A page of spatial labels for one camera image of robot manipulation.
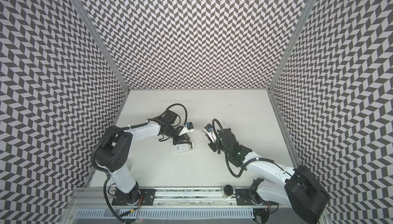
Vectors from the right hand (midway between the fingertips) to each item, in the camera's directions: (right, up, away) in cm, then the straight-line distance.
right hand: (208, 137), depth 83 cm
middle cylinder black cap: (+9, -24, -10) cm, 27 cm away
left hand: (-12, -3, +7) cm, 14 cm away
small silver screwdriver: (-2, +5, -12) cm, 13 cm away
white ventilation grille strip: (-17, -32, -13) cm, 39 cm away
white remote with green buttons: (-16, -7, +6) cm, 18 cm away
